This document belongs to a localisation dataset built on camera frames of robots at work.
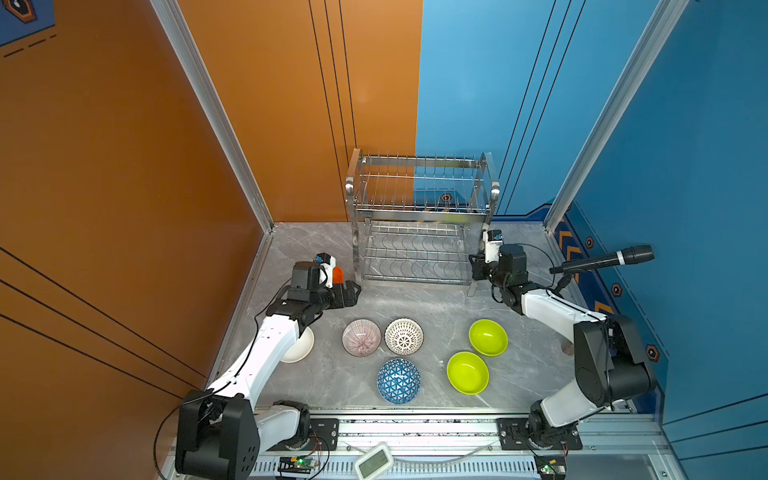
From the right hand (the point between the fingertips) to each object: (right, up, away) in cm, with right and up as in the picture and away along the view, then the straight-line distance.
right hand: (475, 255), depth 93 cm
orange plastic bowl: (-45, -7, +10) cm, 46 cm away
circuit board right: (+12, -50, -23) cm, 56 cm away
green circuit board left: (-49, -50, -22) cm, 73 cm away
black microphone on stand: (+32, 0, -19) cm, 37 cm away
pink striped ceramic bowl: (-35, -25, -4) cm, 43 cm away
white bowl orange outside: (-53, -27, -6) cm, 59 cm away
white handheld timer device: (-30, -47, -25) cm, 61 cm away
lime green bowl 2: (-5, -32, -11) cm, 34 cm away
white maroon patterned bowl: (-23, -24, -4) cm, 33 cm away
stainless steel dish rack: (-16, +14, +31) cm, 38 cm away
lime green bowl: (+2, -24, -5) cm, 25 cm away
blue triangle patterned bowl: (-24, -34, -12) cm, 44 cm away
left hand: (-38, -9, -8) cm, 40 cm away
